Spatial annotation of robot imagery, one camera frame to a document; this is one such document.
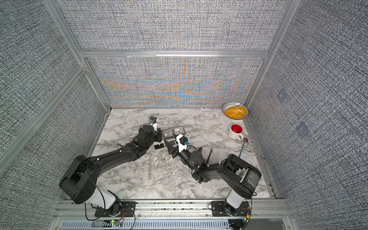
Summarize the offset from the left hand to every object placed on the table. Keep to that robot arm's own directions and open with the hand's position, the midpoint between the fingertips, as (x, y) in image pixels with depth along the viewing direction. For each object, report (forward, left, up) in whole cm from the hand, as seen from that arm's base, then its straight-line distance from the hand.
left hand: (162, 127), depth 88 cm
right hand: (-11, -5, +8) cm, 14 cm away
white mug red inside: (+1, -48, -10) cm, 49 cm away
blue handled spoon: (-2, -56, -16) cm, 58 cm away
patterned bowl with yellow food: (+21, -54, -10) cm, 58 cm away
